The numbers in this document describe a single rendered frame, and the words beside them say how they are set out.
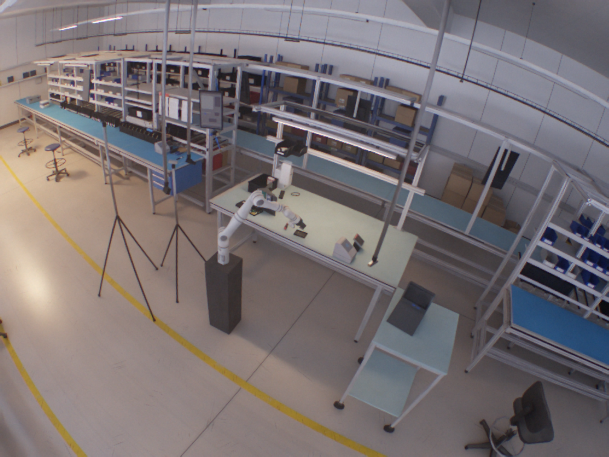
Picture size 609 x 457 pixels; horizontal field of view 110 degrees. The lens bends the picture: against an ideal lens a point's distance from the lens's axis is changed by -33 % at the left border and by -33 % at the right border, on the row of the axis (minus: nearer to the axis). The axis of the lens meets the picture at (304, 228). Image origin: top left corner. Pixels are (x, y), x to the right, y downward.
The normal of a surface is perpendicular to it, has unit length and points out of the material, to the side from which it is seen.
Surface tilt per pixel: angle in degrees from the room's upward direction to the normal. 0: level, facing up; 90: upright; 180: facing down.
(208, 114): 101
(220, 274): 90
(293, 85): 90
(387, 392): 0
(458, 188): 90
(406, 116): 90
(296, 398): 0
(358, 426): 0
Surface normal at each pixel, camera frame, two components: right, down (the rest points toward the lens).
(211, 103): -0.10, 0.70
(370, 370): 0.15, -0.82
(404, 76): -0.48, 0.43
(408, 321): -0.11, -0.59
